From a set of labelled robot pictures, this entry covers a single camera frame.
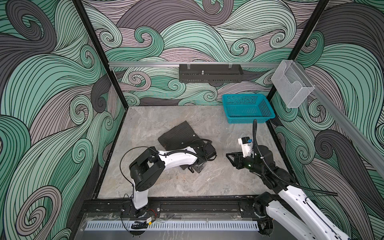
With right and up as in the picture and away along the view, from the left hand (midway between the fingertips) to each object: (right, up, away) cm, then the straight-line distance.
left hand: (192, 159), depth 87 cm
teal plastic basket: (+43, +33, +32) cm, 63 cm away
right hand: (+19, +6, -13) cm, 23 cm away
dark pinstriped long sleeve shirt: (-8, +12, +11) cm, 18 cm away
